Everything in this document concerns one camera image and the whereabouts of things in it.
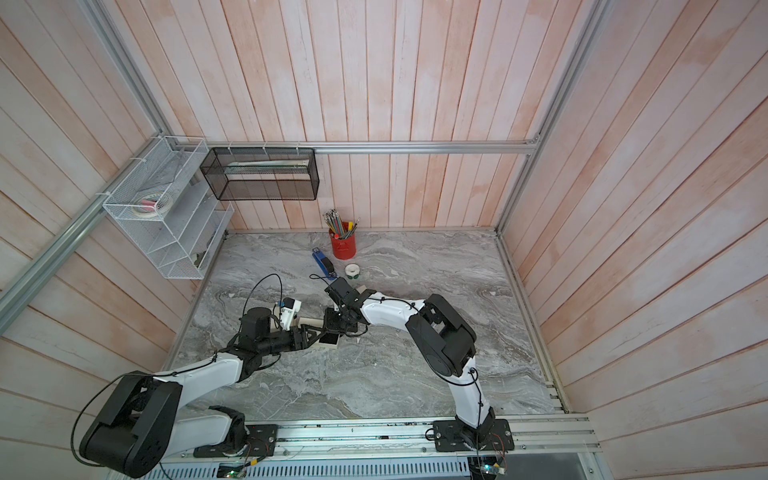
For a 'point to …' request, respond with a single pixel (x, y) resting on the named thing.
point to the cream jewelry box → (328, 340)
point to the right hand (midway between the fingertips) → (325, 328)
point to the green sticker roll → (352, 271)
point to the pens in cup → (336, 227)
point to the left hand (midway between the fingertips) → (320, 336)
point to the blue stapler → (325, 263)
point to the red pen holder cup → (344, 245)
